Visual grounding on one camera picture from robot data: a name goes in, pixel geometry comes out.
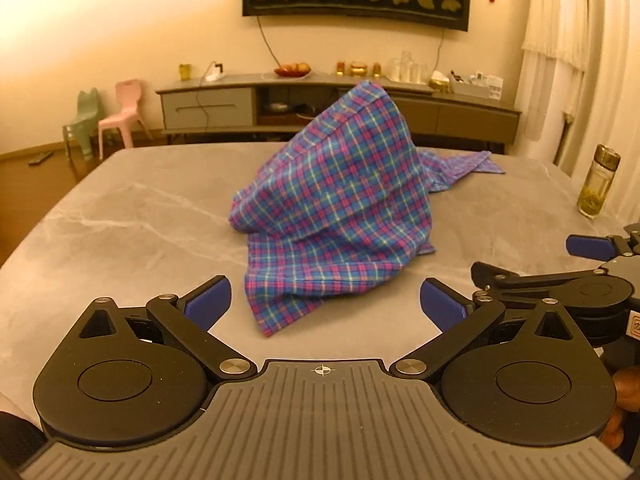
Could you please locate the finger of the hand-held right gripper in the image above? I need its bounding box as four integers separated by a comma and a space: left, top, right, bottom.
471, 261, 611, 306
566, 224, 640, 263

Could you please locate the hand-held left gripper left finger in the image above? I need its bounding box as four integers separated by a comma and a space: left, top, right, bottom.
75, 275, 253, 380

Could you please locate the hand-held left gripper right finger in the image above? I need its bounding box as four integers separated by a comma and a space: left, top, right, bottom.
390, 278, 576, 379

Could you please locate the blue pink plaid shirt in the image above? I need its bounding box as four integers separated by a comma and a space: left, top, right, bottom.
229, 80, 506, 338

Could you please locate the person's right hand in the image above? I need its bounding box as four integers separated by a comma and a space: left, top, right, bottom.
600, 367, 640, 453

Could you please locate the glass tea bottle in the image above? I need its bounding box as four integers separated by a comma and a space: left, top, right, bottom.
577, 144, 622, 219

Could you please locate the grey television cabinet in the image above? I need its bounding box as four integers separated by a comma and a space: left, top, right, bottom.
155, 74, 522, 157

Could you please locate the grey storage tray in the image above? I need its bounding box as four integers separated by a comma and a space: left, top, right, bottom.
449, 71, 491, 99

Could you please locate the pink plastic chair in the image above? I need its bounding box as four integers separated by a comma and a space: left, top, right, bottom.
97, 79, 154, 161

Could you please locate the white lace curtain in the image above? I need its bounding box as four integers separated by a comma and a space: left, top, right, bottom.
515, 0, 640, 181

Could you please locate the green plastic chair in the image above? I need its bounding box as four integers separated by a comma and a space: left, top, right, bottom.
62, 87, 106, 162

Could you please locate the cluster of clear glasses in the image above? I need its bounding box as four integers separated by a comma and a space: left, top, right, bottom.
387, 51, 427, 84

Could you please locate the plate of fruit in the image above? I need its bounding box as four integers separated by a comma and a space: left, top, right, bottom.
273, 62, 312, 79

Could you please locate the power strip cable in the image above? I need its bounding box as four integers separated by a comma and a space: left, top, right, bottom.
192, 62, 217, 132

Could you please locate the television cable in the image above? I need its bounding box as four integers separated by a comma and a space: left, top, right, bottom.
256, 15, 282, 69
432, 29, 446, 74

